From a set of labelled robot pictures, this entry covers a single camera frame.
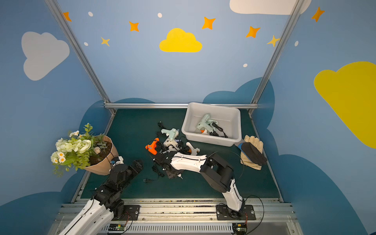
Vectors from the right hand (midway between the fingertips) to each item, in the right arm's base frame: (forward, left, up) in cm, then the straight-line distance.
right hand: (177, 170), depth 89 cm
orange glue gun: (+14, +20, +1) cm, 24 cm away
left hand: (0, +22, +8) cm, 24 cm away
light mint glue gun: (+36, -19, +4) cm, 41 cm away
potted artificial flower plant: (-6, +38, +29) cm, 48 cm away
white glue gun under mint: (+17, +5, +2) cm, 18 cm away
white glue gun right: (+13, -10, +1) cm, 16 cm away
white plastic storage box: (+42, -35, +4) cm, 55 cm away
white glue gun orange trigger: (+31, -15, +1) cm, 35 cm away
